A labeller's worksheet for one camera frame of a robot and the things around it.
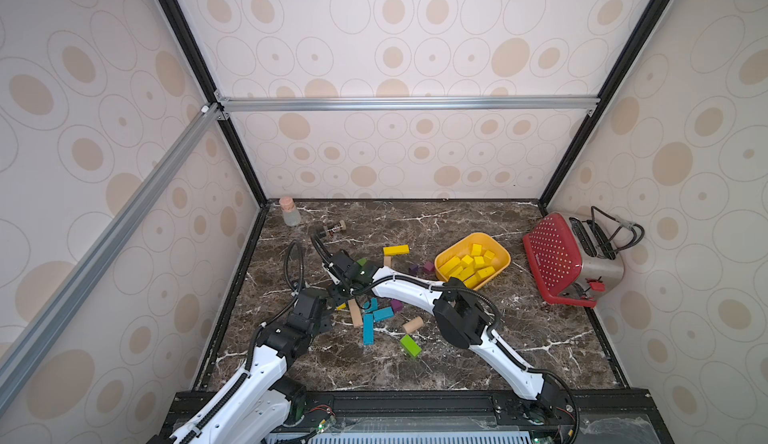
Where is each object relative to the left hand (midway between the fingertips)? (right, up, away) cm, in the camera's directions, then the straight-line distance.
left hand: (328, 311), depth 83 cm
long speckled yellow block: (+41, +9, +14) cm, 44 cm away
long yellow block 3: (+48, +9, +12) cm, 50 cm away
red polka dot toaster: (+68, +14, +1) cm, 69 cm away
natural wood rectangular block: (+17, +12, +20) cm, 29 cm away
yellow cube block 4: (+43, +13, +17) cm, 48 cm away
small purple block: (+25, +10, +17) cm, 32 cm away
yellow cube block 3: (+47, +12, +18) cm, 52 cm away
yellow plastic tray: (+45, +12, +17) cm, 50 cm away
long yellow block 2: (+37, +10, +17) cm, 42 cm away
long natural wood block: (+7, -2, +6) cm, 10 cm away
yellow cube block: (+47, +16, +20) cm, 53 cm away
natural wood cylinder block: (+24, -5, +3) cm, 25 cm away
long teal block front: (+11, -7, +5) cm, 14 cm away
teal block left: (+12, -1, +7) cm, 14 cm away
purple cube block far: (+30, +11, +14) cm, 35 cm away
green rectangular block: (+8, +13, +8) cm, 17 cm away
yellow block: (+44, +6, +13) cm, 46 cm away
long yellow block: (+19, +15, +23) cm, 34 cm away
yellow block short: (+3, 0, +6) cm, 7 cm away
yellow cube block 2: (+51, +14, +18) cm, 55 cm away
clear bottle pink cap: (-19, +28, +27) cm, 44 cm away
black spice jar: (-1, +24, +26) cm, 35 cm away
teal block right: (+15, -3, +7) cm, 16 cm away
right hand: (+2, +4, +14) cm, 14 cm away
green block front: (+23, -10, 0) cm, 25 cm away
